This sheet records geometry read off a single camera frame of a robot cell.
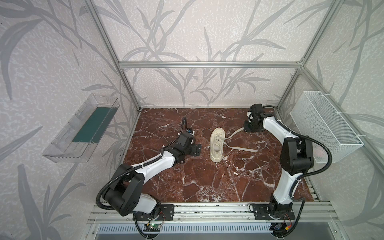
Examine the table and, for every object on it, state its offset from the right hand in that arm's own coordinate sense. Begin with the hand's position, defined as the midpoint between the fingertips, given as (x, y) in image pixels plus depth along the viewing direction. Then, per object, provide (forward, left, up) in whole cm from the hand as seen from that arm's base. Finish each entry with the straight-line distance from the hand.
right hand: (246, 124), depth 98 cm
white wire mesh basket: (-15, -24, +25) cm, 37 cm away
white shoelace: (-7, +15, -7) cm, 18 cm away
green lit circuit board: (-55, +54, -10) cm, 78 cm away
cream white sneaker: (-11, +20, -2) cm, 23 cm away
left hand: (-13, +33, +1) cm, 36 cm away
